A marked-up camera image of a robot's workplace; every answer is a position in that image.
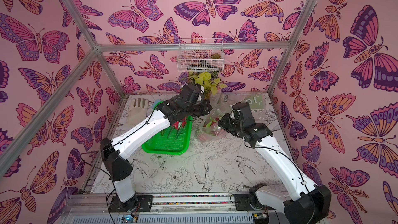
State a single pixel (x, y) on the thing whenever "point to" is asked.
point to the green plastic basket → (174, 140)
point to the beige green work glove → (137, 114)
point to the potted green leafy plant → (209, 84)
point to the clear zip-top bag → (258, 101)
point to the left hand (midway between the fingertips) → (216, 107)
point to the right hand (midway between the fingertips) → (218, 119)
